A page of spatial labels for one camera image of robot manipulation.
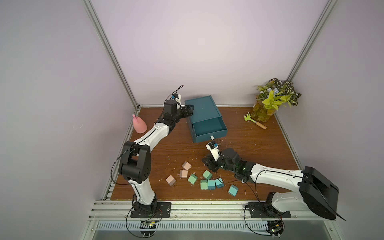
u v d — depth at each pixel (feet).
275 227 2.28
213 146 2.28
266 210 2.12
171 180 2.67
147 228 2.35
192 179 2.67
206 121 2.69
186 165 2.84
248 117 3.69
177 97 2.66
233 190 2.54
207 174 2.71
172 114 2.33
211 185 2.60
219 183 2.61
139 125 3.17
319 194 1.33
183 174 2.74
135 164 1.58
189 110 2.67
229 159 2.00
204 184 2.61
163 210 2.39
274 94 3.05
